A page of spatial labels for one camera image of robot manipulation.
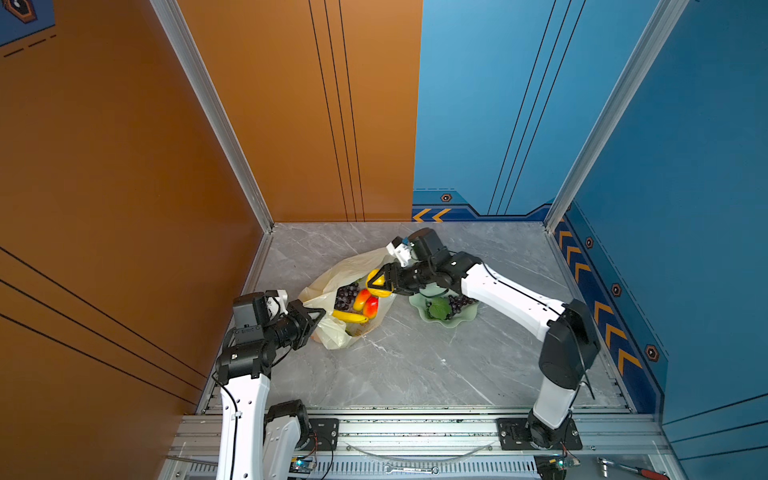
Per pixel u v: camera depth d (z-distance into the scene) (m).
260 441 0.44
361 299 0.94
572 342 0.44
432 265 0.63
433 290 0.67
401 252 0.76
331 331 0.71
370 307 0.90
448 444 0.73
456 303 0.93
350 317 0.88
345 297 0.93
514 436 0.72
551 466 0.71
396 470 0.69
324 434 0.74
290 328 0.63
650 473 0.69
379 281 0.74
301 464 0.70
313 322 0.66
